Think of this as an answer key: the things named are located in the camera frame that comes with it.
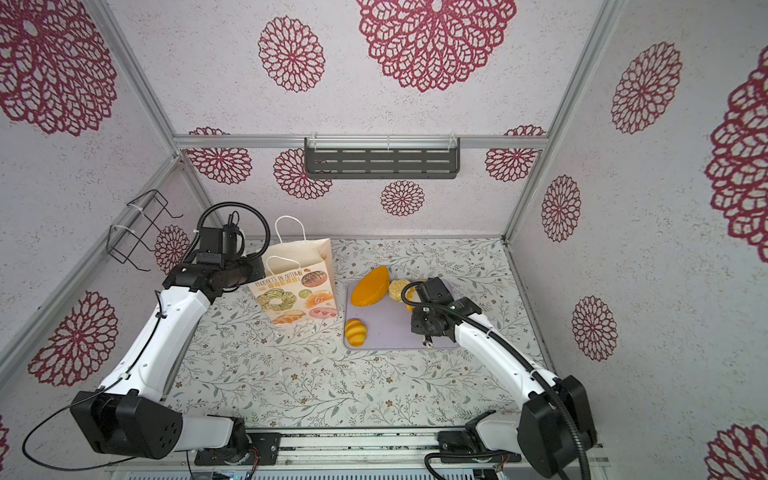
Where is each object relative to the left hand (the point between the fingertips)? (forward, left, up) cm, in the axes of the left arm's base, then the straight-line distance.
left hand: (258, 271), depth 80 cm
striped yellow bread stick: (-12, -39, +5) cm, 41 cm away
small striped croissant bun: (-7, -25, -21) cm, 33 cm away
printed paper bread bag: (-1, -10, -3) cm, 11 cm away
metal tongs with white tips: (-17, -45, -9) cm, 49 cm away
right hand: (-9, -43, -11) cm, 46 cm away
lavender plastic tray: (-5, -35, -22) cm, 42 cm away
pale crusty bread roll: (+8, -38, -19) cm, 43 cm away
